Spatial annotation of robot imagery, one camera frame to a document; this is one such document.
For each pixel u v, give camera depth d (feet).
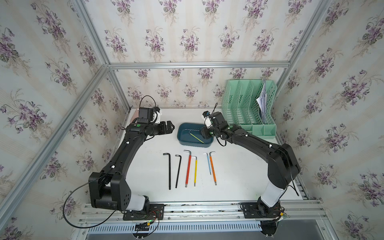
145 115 2.05
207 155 3.06
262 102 2.95
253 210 2.40
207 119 2.35
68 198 1.16
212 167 2.90
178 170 2.86
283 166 1.59
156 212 2.39
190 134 3.41
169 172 2.82
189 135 3.42
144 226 2.35
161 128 2.36
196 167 2.90
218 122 2.21
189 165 2.95
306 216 2.43
